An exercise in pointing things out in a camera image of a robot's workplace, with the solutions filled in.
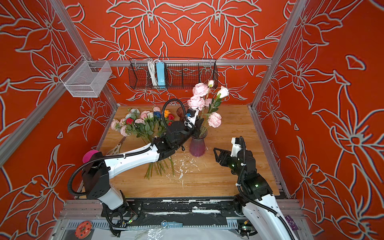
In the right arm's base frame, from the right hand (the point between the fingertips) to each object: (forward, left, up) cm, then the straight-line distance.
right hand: (215, 150), depth 73 cm
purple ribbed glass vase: (+8, +9, -10) cm, 15 cm away
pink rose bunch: (+27, +42, -13) cm, 52 cm away
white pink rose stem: (+10, +1, +12) cm, 16 cm away
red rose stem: (+34, +27, -15) cm, 46 cm away
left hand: (+12, +7, +12) cm, 19 cm away
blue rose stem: (+37, +37, -13) cm, 54 cm away
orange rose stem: (+36, +30, -10) cm, 47 cm away
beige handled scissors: (+10, +62, -19) cm, 65 cm away
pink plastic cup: (0, +67, -4) cm, 67 cm away
